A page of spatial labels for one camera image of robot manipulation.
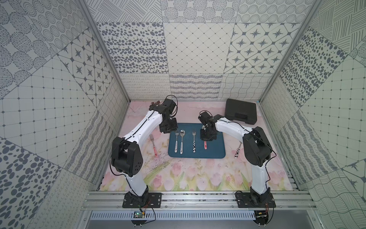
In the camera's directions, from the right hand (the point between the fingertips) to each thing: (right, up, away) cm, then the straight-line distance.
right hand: (205, 140), depth 94 cm
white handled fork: (-20, -5, -1) cm, 21 cm away
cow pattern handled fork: (-8, -2, 0) cm, 8 cm away
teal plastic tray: (-13, -2, +3) cm, 14 cm away
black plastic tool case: (+31, +20, +20) cm, 42 cm away
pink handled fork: (-37, 0, +5) cm, 38 cm away
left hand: (-21, +9, -8) cm, 24 cm away
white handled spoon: (-16, +4, +5) cm, 17 cm away
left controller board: (-37, -34, -22) cm, 55 cm away
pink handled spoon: (-1, -3, -2) cm, 4 cm away
